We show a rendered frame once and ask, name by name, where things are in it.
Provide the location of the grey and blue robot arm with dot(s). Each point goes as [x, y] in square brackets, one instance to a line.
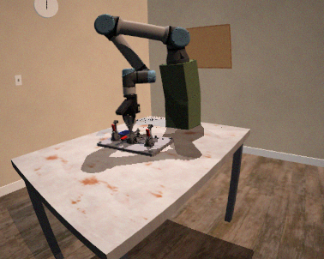
[114, 25]

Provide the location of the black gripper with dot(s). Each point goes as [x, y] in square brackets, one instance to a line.
[131, 113]

